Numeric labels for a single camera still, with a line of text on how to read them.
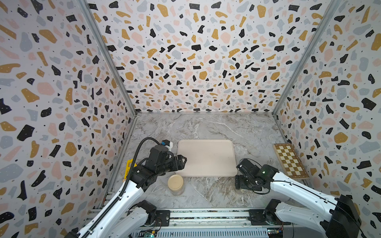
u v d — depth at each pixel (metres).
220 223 0.73
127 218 0.56
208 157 0.98
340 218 0.39
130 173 0.49
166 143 0.68
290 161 0.92
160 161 0.58
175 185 0.75
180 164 0.66
